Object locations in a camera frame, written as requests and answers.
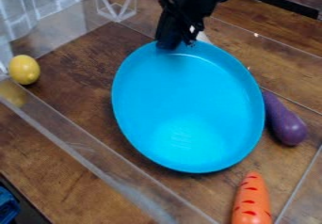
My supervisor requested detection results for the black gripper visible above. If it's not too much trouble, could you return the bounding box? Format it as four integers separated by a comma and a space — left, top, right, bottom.
155, 0, 220, 50

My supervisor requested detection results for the blue round plastic tray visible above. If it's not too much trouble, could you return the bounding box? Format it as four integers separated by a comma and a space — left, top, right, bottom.
113, 41, 266, 173

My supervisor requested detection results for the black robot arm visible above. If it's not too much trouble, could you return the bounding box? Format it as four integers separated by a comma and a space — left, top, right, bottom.
155, 0, 228, 50

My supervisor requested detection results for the orange toy carrot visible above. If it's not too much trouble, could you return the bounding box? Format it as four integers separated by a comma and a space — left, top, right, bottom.
232, 171, 273, 224

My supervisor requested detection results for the yellow toy lemon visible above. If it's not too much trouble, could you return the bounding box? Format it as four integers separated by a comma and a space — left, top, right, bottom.
8, 55, 41, 85

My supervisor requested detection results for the purple toy eggplant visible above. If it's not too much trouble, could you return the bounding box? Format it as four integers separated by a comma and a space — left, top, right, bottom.
264, 91, 309, 146

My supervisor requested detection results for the blue object at corner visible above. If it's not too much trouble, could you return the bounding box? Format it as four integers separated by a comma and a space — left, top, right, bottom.
0, 186, 20, 224

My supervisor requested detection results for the clear acrylic barrier wall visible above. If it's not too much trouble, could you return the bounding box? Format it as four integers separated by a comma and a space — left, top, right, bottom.
0, 0, 322, 224

